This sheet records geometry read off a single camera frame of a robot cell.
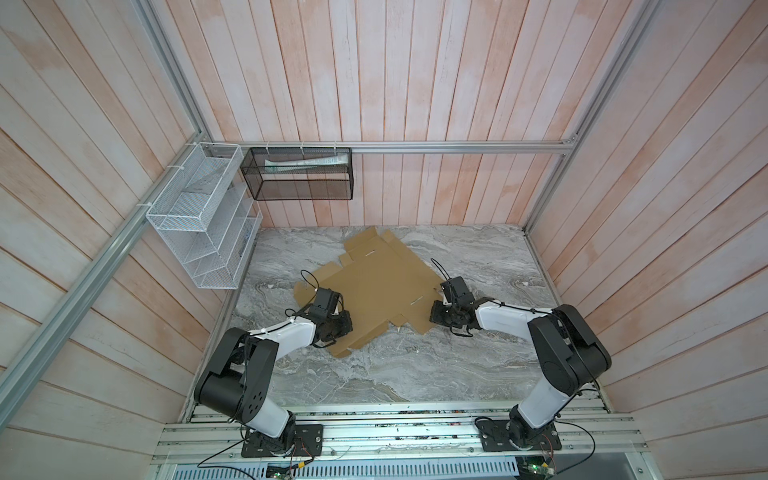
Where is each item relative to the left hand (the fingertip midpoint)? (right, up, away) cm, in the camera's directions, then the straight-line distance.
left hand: (350, 330), depth 92 cm
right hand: (+27, +4, +4) cm, 27 cm away
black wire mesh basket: (-19, +53, +12) cm, 58 cm away
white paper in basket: (-24, +51, -4) cm, 56 cm away
